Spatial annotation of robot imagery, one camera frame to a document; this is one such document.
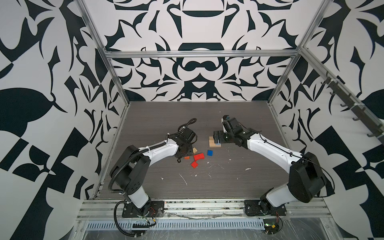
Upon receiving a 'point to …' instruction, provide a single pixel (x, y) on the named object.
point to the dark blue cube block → (210, 152)
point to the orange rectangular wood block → (187, 157)
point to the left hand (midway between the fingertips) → (189, 149)
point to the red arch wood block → (199, 156)
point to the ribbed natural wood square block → (194, 150)
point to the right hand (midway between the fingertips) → (221, 134)
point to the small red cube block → (194, 164)
